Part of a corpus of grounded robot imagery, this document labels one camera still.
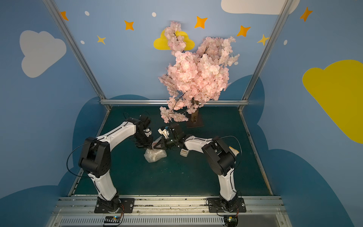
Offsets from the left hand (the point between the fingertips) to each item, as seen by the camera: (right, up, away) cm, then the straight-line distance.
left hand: (152, 146), depth 90 cm
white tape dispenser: (+21, -4, +1) cm, 21 cm away
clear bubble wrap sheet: (+2, -4, -6) cm, 7 cm away
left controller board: (-17, -35, -17) cm, 43 cm away
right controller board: (+46, -36, -17) cm, 61 cm away
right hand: (+3, +1, -4) cm, 5 cm away
